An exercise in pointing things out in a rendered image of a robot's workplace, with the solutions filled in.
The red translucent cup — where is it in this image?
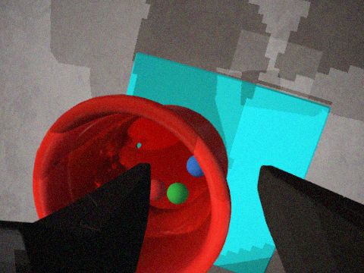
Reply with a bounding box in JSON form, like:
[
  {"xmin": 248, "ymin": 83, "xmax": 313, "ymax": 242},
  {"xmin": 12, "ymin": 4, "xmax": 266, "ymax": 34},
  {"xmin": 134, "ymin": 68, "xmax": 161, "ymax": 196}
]
[{"xmin": 33, "ymin": 94, "xmax": 231, "ymax": 273}]

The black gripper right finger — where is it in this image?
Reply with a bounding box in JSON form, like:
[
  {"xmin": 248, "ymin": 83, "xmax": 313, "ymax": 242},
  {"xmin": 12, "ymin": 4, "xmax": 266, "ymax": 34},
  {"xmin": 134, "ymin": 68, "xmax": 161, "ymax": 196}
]
[{"xmin": 257, "ymin": 166, "xmax": 364, "ymax": 273}]

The green ball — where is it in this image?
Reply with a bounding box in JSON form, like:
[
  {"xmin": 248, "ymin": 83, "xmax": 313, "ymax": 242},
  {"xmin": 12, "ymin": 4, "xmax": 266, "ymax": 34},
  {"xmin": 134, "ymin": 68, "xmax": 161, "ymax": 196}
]
[{"xmin": 167, "ymin": 183, "xmax": 188, "ymax": 204}]

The blue ball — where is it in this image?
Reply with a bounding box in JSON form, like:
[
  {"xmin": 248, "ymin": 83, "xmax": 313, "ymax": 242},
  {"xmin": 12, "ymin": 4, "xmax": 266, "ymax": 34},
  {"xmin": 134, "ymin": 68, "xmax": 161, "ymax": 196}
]
[{"xmin": 186, "ymin": 155, "xmax": 204, "ymax": 177}]

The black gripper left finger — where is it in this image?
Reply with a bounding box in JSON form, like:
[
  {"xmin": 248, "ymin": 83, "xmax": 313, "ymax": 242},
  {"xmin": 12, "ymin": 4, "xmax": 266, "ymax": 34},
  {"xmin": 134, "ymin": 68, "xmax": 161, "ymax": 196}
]
[{"xmin": 0, "ymin": 163, "xmax": 151, "ymax": 273}]

